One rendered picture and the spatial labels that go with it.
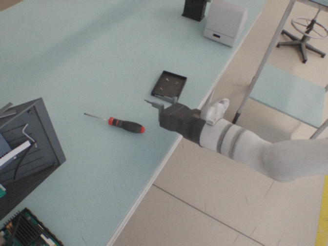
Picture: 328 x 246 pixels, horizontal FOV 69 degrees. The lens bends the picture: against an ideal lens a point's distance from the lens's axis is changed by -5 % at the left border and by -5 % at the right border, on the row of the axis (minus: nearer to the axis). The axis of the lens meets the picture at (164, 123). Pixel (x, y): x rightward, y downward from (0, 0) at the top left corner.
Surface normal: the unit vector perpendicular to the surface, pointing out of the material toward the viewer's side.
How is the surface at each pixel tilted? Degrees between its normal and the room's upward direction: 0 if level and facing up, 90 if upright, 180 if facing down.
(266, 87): 0
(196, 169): 0
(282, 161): 35
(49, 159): 90
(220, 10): 90
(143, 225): 0
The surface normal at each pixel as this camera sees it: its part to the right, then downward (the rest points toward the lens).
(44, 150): 0.53, 0.69
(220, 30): -0.44, 0.67
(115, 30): 0.10, -0.63
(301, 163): -0.15, -0.16
